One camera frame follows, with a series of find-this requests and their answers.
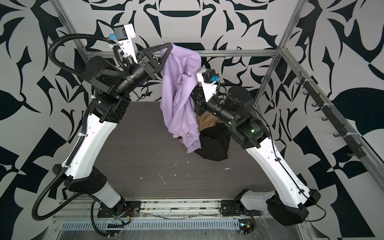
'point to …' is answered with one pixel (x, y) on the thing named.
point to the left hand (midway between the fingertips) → (169, 37)
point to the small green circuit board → (246, 225)
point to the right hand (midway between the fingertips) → (189, 86)
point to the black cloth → (215, 142)
